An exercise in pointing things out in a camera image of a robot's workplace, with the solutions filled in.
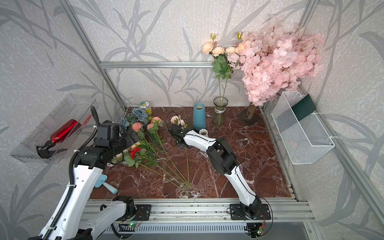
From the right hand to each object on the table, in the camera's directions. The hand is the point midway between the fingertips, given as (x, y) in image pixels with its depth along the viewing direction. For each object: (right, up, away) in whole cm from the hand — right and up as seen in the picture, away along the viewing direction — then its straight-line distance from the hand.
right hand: (184, 141), depth 99 cm
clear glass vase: (+24, +26, 0) cm, 36 cm away
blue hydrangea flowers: (-31, +18, -1) cm, 36 cm away
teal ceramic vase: (+10, +17, -3) cm, 20 cm away
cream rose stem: (-5, +14, +8) cm, 17 cm away
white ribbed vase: (+13, +7, -13) cm, 20 cm away
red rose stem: (-28, -9, -12) cm, 31 cm away
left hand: (-22, +6, -27) cm, 36 cm away
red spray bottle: (-48, +8, -36) cm, 61 cm away
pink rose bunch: (-25, +3, +3) cm, 25 cm away
